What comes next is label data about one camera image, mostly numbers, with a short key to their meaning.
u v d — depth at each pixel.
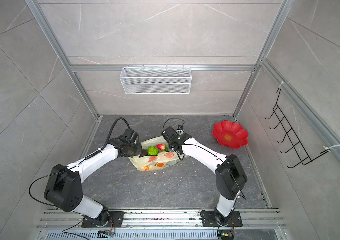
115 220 0.73
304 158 0.58
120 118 0.72
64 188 0.43
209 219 0.73
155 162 0.86
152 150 0.93
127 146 0.66
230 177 0.45
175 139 0.62
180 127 0.78
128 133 0.69
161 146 0.97
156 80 1.00
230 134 1.08
